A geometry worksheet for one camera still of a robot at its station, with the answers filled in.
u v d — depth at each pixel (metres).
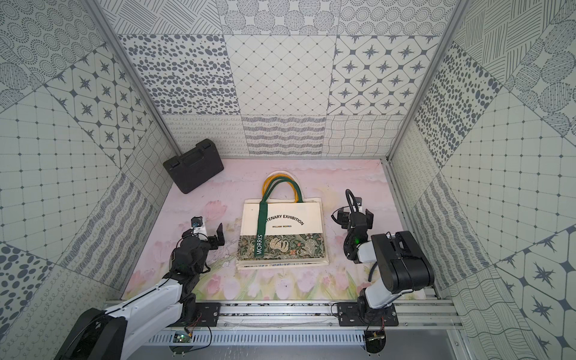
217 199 1.05
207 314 0.74
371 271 0.83
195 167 0.98
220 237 0.80
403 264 0.46
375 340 0.73
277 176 1.10
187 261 0.64
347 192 0.72
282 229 0.93
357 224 0.71
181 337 0.72
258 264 0.85
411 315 0.76
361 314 0.67
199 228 0.74
